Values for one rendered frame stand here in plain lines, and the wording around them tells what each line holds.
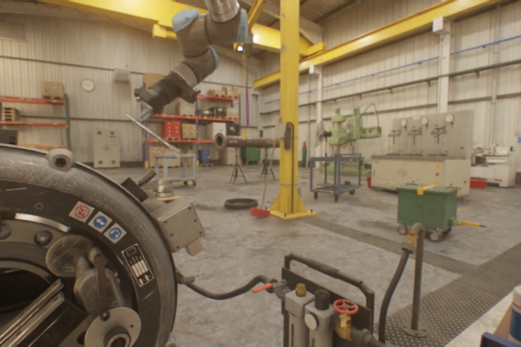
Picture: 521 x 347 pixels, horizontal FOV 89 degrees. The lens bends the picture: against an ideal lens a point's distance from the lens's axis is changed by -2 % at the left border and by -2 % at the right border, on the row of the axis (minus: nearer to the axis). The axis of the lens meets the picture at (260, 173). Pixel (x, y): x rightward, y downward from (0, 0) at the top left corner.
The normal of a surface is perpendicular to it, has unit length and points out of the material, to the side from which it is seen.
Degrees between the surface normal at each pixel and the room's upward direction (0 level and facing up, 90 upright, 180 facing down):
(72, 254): 90
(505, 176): 90
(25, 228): 90
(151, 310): 90
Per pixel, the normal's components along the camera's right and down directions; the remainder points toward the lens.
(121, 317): 0.61, 0.07
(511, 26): -0.85, 0.04
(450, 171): 0.36, 0.08
